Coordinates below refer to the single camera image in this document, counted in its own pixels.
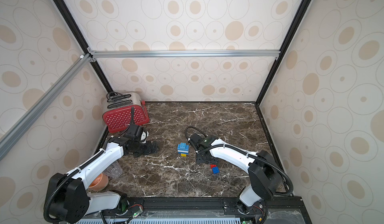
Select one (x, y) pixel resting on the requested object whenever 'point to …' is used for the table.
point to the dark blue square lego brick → (215, 170)
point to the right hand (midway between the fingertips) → (209, 160)
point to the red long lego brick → (211, 166)
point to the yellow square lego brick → (183, 155)
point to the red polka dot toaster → (124, 109)
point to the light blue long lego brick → (183, 147)
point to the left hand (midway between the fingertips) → (157, 149)
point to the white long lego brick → (183, 151)
